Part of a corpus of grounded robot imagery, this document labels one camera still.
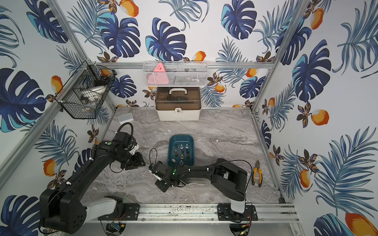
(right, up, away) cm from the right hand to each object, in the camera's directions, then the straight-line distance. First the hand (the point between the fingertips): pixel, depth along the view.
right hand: (160, 182), depth 82 cm
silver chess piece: (+11, +17, +15) cm, 26 cm away
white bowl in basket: (-35, +49, -3) cm, 61 cm away
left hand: (-10, +12, -4) cm, 15 cm away
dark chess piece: (+8, +18, +15) cm, 25 cm away
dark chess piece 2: (+8, +14, +13) cm, 21 cm away
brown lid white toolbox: (+8, +47, +21) cm, 52 cm away
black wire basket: (-48, +64, +11) cm, 80 cm away
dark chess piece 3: (+15, +14, +13) cm, 25 cm away
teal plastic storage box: (+11, +16, +13) cm, 23 cm away
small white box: (-33, +37, +31) cm, 59 cm away
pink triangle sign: (-2, +61, +7) cm, 62 cm away
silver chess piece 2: (+14, +18, +15) cm, 27 cm away
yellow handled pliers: (+57, +6, +6) cm, 58 cm away
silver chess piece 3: (+7, +10, +9) cm, 15 cm away
